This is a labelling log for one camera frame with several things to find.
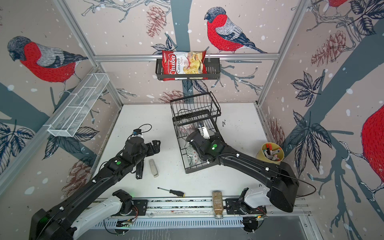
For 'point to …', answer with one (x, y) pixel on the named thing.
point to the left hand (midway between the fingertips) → (152, 143)
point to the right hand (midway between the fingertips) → (205, 139)
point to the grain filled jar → (218, 204)
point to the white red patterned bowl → (185, 130)
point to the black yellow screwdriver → (177, 193)
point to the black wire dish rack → (192, 113)
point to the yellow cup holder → (271, 152)
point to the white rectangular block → (154, 168)
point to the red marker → (270, 145)
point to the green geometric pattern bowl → (192, 156)
